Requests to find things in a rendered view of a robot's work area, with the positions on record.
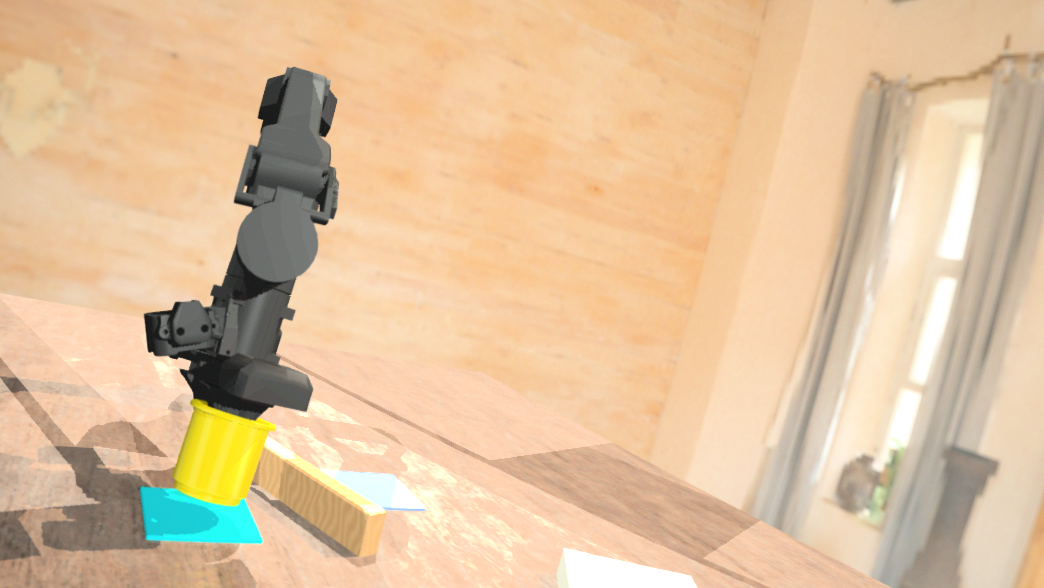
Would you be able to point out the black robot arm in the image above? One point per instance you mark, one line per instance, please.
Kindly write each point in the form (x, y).
(288, 175)

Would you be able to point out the yellow cup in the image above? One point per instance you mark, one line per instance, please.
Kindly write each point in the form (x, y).
(219, 455)

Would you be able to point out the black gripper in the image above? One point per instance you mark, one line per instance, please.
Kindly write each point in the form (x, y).
(252, 381)

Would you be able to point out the light wooden beam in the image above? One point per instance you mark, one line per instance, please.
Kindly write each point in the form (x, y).
(350, 519)

